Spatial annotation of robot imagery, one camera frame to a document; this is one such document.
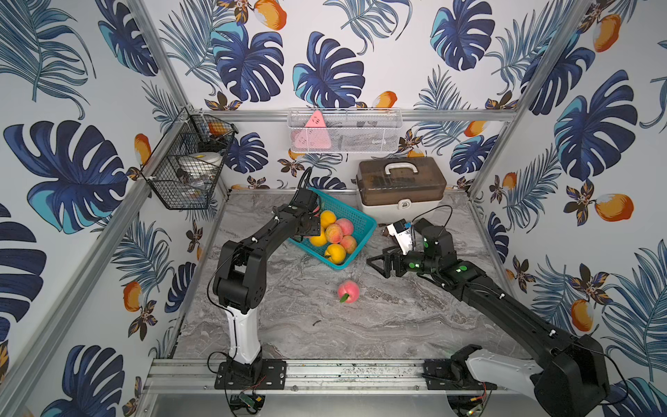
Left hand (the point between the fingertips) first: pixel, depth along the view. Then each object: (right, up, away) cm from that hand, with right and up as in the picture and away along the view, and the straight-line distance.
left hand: (307, 224), depth 96 cm
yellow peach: (+5, -6, +2) cm, 8 cm away
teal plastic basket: (+21, -2, +7) cm, 22 cm away
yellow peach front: (+11, -11, -3) cm, 15 cm away
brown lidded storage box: (+30, +13, -3) cm, 33 cm away
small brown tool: (+24, -2, -25) cm, 35 cm away
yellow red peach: (+7, +2, +8) cm, 11 cm away
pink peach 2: (+15, -22, -12) cm, 29 cm away
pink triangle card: (+3, +31, -5) cm, 31 cm away
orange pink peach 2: (+15, -7, 0) cm, 17 cm away
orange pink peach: (+10, -3, -1) cm, 10 cm away
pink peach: (+14, -1, +5) cm, 15 cm away
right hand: (+23, -9, -19) cm, 31 cm away
